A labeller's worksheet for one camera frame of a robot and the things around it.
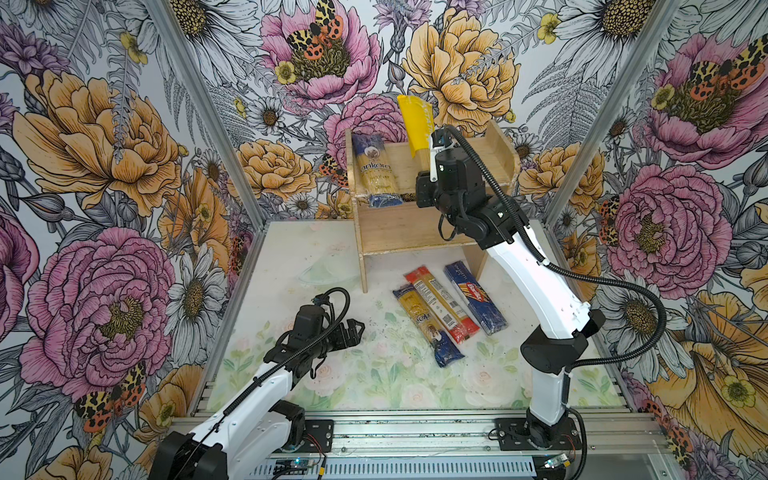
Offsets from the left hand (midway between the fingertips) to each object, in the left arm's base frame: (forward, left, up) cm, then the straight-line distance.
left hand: (350, 337), depth 85 cm
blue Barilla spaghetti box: (+11, -39, -2) cm, 41 cm away
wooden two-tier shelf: (+28, -17, +15) cm, 36 cm away
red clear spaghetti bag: (+5, -32, -3) cm, 32 cm away
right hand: (+19, -20, +39) cm, 47 cm away
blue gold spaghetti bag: (-3, -26, -2) cm, 27 cm away
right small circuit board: (-29, -50, -6) cm, 58 cm away
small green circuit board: (-28, +12, -6) cm, 31 cm away
